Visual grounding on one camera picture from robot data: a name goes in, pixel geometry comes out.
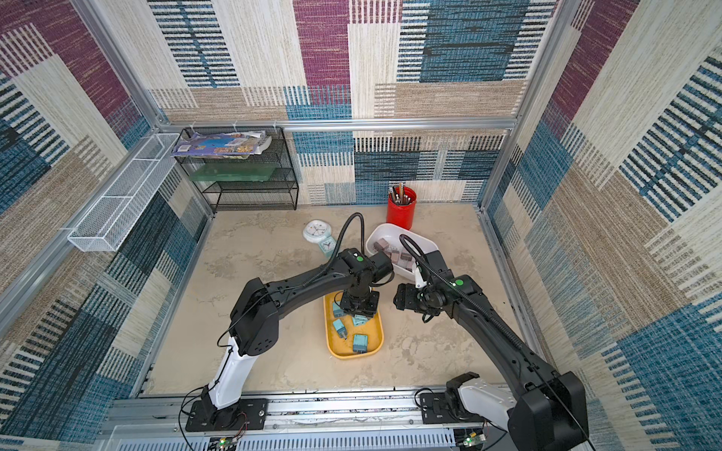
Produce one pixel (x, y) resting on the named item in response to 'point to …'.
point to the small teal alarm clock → (328, 245)
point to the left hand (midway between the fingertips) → (369, 317)
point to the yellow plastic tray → (350, 335)
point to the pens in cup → (400, 198)
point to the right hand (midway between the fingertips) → (409, 307)
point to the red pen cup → (401, 215)
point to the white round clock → (316, 229)
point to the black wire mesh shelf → (265, 181)
